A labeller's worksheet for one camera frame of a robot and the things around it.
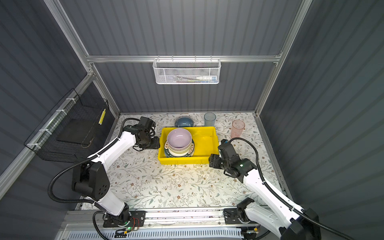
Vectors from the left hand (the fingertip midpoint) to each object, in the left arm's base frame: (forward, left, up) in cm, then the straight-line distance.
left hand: (155, 145), depth 88 cm
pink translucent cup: (+7, -50, +5) cm, 51 cm away
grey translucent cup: (+18, -34, +3) cm, 39 cm away
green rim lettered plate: (-1, -6, -8) cm, 10 cm away
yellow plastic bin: (+7, -32, -10) cm, 34 cm away
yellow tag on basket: (+11, +28, +14) cm, 33 cm away
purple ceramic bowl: (+6, -14, -4) cm, 15 cm away
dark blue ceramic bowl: (+25, -17, -8) cm, 31 cm away
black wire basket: (+2, +40, +14) cm, 42 cm away
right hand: (-13, -34, +2) cm, 36 cm away
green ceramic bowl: (-3, -14, -6) cm, 16 cm away
